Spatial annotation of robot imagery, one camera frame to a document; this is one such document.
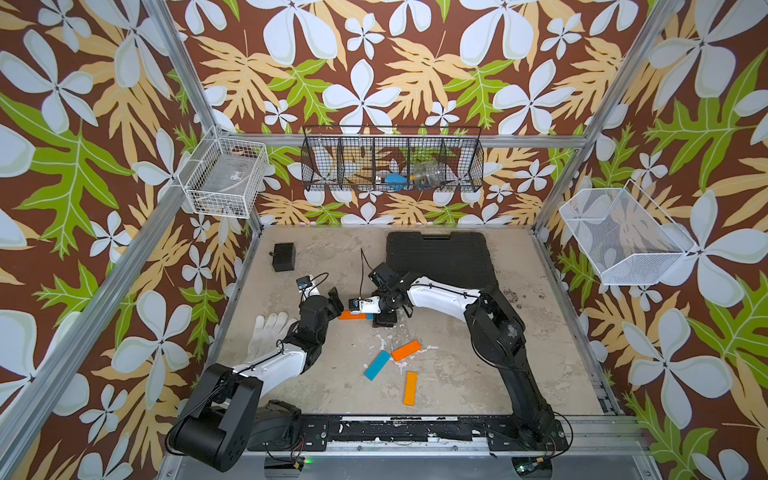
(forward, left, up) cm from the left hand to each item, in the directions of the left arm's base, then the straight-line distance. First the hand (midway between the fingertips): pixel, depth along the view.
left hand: (328, 288), depth 89 cm
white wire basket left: (+24, +31, +23) cm, 45 cm away
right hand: (-1, -13, -11) cm, 17 cm away
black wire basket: (+40, -19, +19) cm, 48 cm away
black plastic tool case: (+16, -45, -4) cm, 48 cm away
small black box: (+19, +20, -8) cm, 28 cm away
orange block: (-9, -7, -1) cm, 11 cm away
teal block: (-9, -13, -1) cm, 16 cm away
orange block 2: (-15, -24, -11) cm, 30 cm away
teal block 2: (-19, -15, -12) cm, 27 cm away
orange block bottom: (-28, -24, -11) cm, 38 cm away
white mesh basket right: (+4, -82, +17) cm, 84 cm away
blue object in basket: (+30, -21, +17) cm, 40 cm away
